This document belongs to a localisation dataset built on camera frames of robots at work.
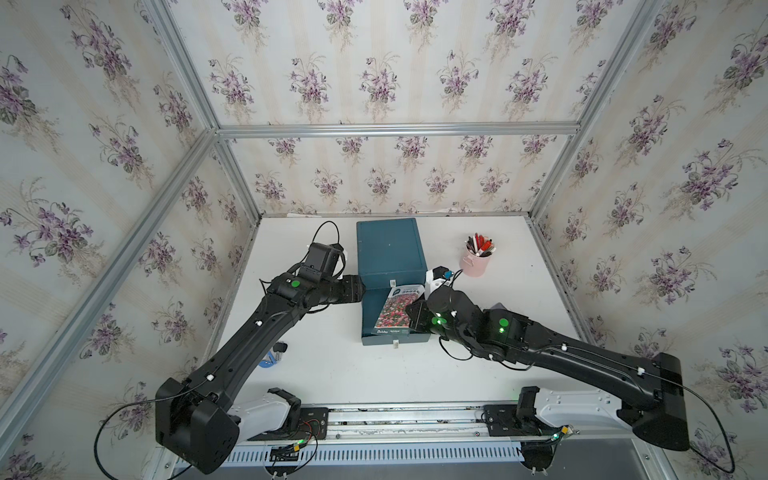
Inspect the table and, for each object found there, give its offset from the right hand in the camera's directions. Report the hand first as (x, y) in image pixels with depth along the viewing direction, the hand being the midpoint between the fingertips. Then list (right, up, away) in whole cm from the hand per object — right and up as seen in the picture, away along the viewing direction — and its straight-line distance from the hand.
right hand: (405, 311), depth 70 cm
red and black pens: (+26, +15, +28) cm, 41 cm away
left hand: (-11, +4, +7) cm, 14 cm away
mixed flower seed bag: (-3, -2, +1) cm, 4 cm away
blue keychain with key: (-35, -14, +12) cm, 39 cm away
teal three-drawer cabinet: (-3, +13, +12) cm, 17 cm away
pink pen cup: (+24, +9, +26) cm, 36 cm away
